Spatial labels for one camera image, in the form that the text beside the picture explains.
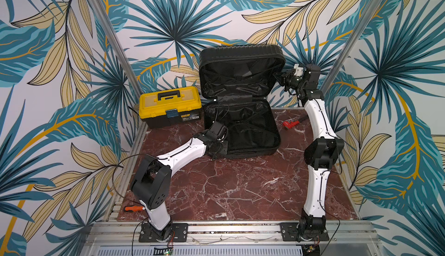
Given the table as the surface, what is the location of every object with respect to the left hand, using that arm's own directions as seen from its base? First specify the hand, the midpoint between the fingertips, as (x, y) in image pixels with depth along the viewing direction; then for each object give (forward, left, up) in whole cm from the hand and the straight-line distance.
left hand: (224, 150), depth 88 cm
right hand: (+30, -24, +27) cm, 47 cm away
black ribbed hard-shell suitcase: (+30, -6, +20) cm, 36 cm away
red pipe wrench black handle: (+25, -40, -8) cm, 48 cm away
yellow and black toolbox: (+23, +35, +6) cm, 42 cm away
